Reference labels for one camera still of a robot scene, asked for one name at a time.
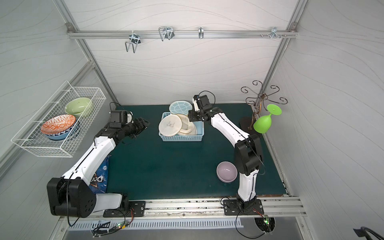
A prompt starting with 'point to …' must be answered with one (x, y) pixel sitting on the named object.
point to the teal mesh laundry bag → (180, 107)
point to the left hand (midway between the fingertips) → (147, 124)
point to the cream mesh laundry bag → (172, 124)
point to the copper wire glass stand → (258, 102)
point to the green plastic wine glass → (263, 124)
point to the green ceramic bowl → (79, 107)
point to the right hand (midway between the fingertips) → (191, 114)
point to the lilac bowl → (226, 172)
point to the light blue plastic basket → (197, 137)
